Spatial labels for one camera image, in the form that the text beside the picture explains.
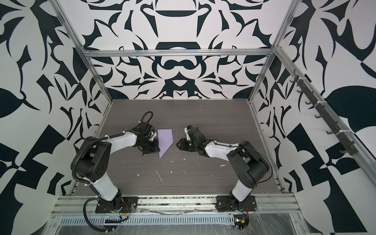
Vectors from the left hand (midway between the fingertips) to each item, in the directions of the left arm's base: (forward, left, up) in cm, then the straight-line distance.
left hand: (161, 147), depth 92 cm
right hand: (0, -11, +5) cm, 12 cm away
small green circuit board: (-39, -41, -2) cm, 56 cm away
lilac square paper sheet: (+5, -3, 0) cm, 6 cm away
